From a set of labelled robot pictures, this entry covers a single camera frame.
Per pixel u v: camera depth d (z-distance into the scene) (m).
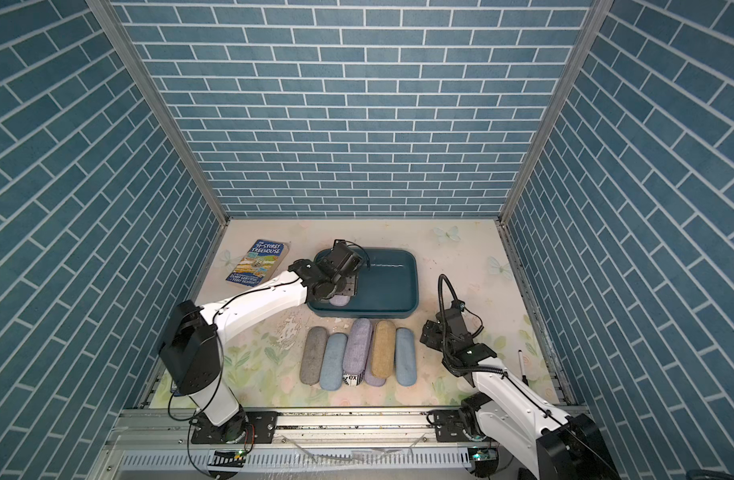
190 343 0.44
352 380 0.79
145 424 0.76
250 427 0.73
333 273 0.65
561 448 0.40
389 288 0.99
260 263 1.05
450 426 0.74
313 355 0.83
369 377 0.79
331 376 0.79
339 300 0.81
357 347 0.81
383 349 0.81
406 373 0.81
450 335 0.66
